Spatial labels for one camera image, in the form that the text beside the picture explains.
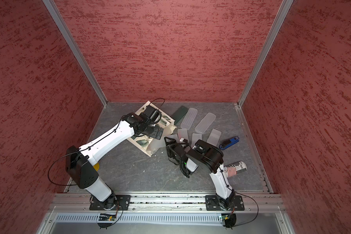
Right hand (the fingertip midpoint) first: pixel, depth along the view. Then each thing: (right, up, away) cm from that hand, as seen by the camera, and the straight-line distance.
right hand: (164, 142), depth 93 cm
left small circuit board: (-28, -35, -20) cm, 49 cm away
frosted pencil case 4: (+12, +5, +8) cm, 15 cm away
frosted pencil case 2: (+17, +15, +17) cm, 29 cm away
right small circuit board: (+34, -34, -21) cm, 52 cm away
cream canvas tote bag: (-11, +1, -8) cm, 14 cm away
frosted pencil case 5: (-5, 0, -4) cm, 6 cm away
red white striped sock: (+42, -14, -10) cm, 46 cm away
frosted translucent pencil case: (+30, +12, +15) cm, 36 cm away
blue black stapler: (+43, 0, +1) cm, 43 cm away
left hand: (-5, +7, -11) cm, 14 cm away
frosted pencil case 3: (+22, +2, +7) cm, 23 cm away
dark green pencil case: (+10, +19, +20) cm, 29 cm away
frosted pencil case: (+35, +2, +7) cm, 36 cm away
